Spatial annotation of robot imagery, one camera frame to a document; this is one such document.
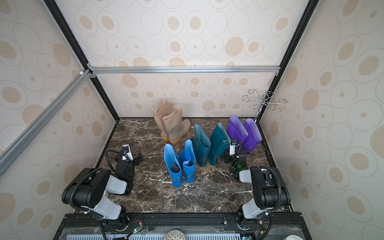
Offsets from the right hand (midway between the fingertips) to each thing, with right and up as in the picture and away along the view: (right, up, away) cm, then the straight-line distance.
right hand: (236, 149), depth 94 cm
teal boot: (-23, +4, -23) cm, 32 cm away
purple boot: (-4, +12, -13) cm, 18 cm away
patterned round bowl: (-35, -37, -26) cm, 57 cm away
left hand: (-62, +2, -6) cm, 62 cm away
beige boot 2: (-38, +15, -3) cm, 41 cm away
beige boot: (-45, +26, 0) cm, 52 cm away
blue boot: (-37, -8, -13) cm, 40 cm away
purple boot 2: (+4, +8, -19) cm, 21 cm away
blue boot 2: (-29, -2, -27) cm, 39 cm away
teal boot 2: (-13, +7, -15) cm, 21 cm away
